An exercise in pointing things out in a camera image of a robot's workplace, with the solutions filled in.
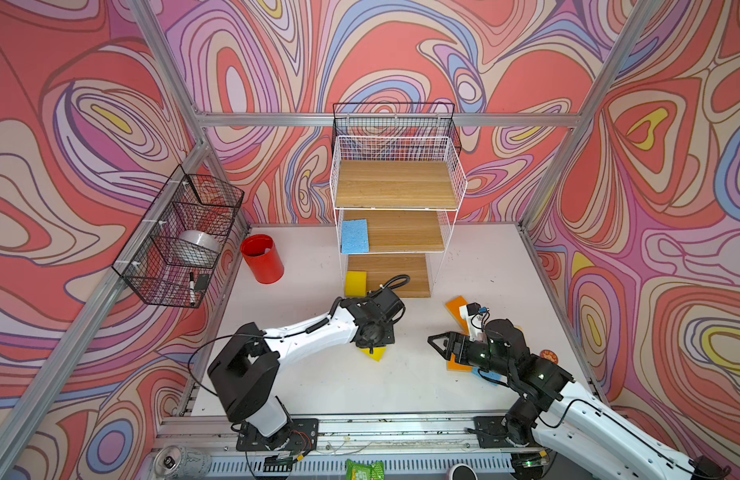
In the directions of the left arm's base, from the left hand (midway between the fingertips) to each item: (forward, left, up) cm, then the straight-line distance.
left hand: (395, 337), depth 83 cm
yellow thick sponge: (+21, +12, -5) cm, 25 cm away
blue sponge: (+21, +12, +19) cm, 31 cm away
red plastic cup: (+24, +42, +8) cm, 49 cm away
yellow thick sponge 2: (-5, +5, +1) cm, 7 cm away
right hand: (-6, -11, +6) cm, 13 cm away
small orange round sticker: (-3, -45, -6) cm, 46 cm away
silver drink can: (-30, +45, +7) cm, 54 cm away
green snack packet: (-30, +6, -6) cm, 31 cm away
